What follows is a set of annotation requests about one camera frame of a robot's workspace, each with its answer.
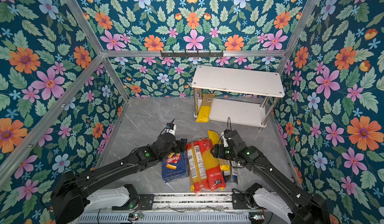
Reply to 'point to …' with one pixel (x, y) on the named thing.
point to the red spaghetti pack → (215, 172)
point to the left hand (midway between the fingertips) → (183, 139)
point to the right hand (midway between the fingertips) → (217, 149)
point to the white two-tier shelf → (241, 97)
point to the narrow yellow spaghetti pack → (224, 164)
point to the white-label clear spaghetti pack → (231, 175)
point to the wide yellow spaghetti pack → (204, 112)
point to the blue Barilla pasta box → (175, 166)
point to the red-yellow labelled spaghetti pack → (196, 156)
